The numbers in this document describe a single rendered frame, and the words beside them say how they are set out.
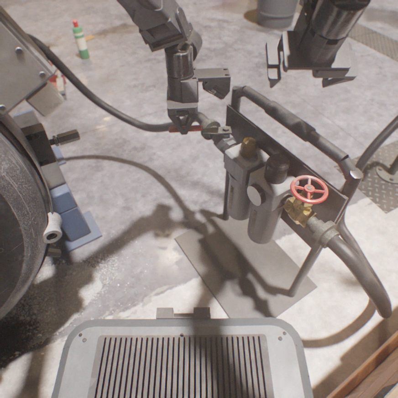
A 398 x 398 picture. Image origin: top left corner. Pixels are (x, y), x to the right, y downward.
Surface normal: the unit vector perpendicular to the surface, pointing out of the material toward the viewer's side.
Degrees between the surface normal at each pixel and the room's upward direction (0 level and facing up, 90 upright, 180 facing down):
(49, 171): 0
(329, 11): 109
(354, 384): 0
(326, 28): 116
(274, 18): 95
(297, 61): 30
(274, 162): 0
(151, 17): 126
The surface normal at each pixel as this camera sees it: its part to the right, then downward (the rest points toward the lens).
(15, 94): 0.54, 0.64
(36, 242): 0.80, 0.53
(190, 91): 0.07, 0.76
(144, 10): 0.07, 1.00
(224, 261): -0.02, -0.65
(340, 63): -0.01, -0.18
